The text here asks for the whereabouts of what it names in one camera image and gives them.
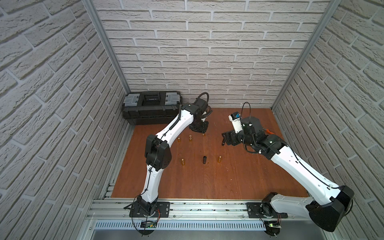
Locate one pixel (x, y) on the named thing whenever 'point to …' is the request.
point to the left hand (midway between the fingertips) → (206, 129)
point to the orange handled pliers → (268, 131)
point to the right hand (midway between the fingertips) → (231, 131)
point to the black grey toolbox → (146, 107)
